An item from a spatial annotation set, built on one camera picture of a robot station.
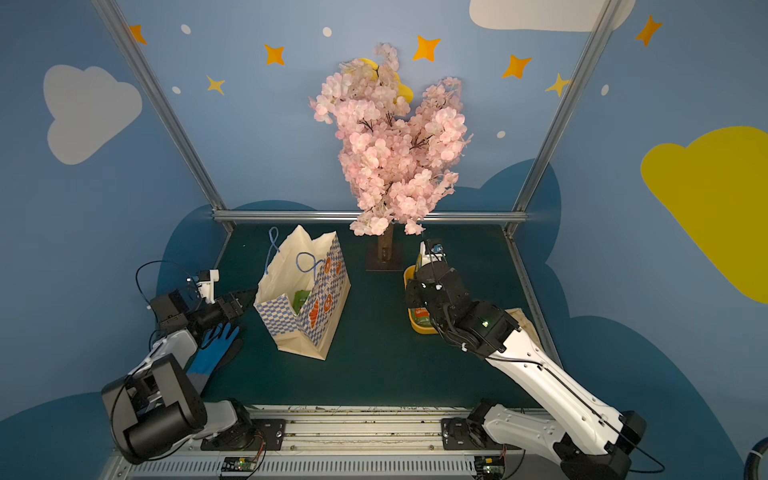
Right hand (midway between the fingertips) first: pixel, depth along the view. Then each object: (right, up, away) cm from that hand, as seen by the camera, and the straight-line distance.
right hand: (418, 272), depth 69 cm
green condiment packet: (+4, -16, +25) cm, 30 cm away
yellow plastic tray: (0, -2, +30) cm, 30 cm away
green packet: (-30, -7, +4) cm, 31 cm away
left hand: (-47, -6, +15) cm, 49 cm away
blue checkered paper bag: (-27, +2, 0) cm, 28 cm away
